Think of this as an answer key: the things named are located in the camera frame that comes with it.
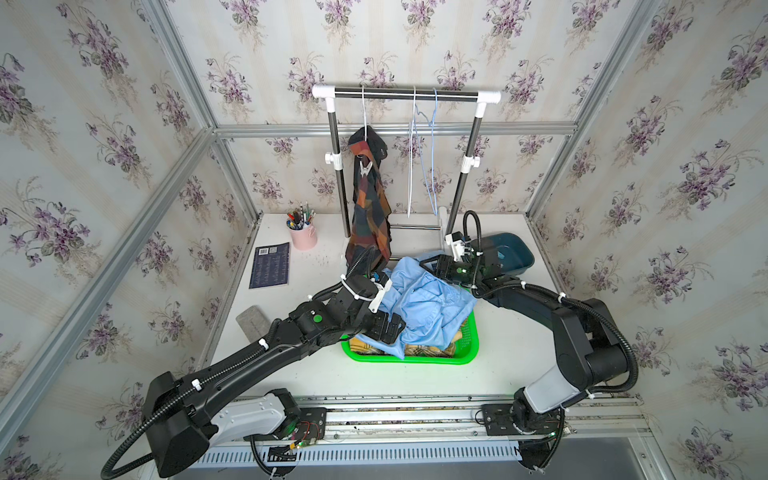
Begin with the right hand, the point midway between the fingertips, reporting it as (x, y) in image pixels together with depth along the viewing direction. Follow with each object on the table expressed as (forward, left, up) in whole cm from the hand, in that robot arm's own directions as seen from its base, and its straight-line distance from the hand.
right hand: (429, 266), depth 87 cm
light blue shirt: (-13, 0, -1) cm, 13 cm away
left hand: (-19, +11, +3) cm, 22 cm away
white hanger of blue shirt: (+43, +5, +15) cm, 45 cm away
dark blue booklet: (+8, +54, -13) cm, 57 cm away
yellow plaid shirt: (-21, +3, -11) cm, 24 cm away
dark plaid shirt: (+4, +16, +19) cm, 26 cm away
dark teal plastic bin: (+16, -34, -14) cm, 40 cm away
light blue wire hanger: (+42, -1, +17) cm, 46 cm away
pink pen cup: (+17, +43, -5) cm, 46 cm away
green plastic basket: (-22, -9, -7) cm, 25 cm away
